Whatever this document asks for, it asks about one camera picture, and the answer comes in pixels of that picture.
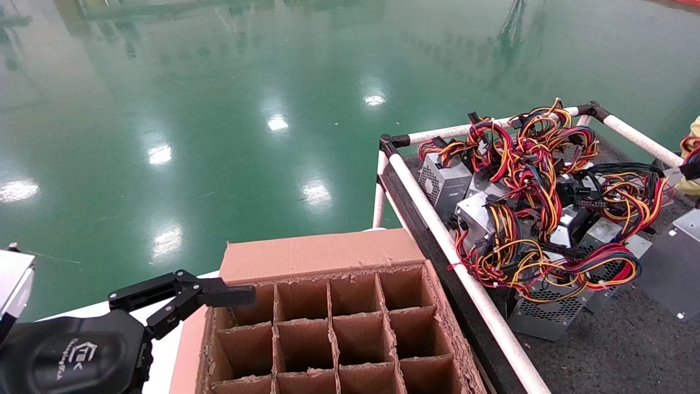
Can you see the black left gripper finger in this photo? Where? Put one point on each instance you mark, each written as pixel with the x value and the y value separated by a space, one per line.
pixel 175 314
pixel 142 293

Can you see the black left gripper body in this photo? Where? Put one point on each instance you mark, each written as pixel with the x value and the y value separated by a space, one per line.
pixel 54 361

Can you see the cardboard box with dividers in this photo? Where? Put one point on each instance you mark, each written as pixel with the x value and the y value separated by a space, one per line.
pixel 317 254

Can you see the yellow fabric item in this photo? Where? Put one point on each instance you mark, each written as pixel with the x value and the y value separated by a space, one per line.
pixel 695 127

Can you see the small silver power supply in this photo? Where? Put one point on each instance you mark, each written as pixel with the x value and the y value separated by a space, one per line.
pixel 569 219

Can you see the power supply with mesh vent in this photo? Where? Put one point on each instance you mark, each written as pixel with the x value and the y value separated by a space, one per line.
pixel 547 317

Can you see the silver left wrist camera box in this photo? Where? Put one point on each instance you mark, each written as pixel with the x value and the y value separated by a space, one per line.
pixel 13 284

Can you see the grey power supply perforated side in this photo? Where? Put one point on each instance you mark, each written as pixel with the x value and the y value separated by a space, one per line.
pixel 448 186

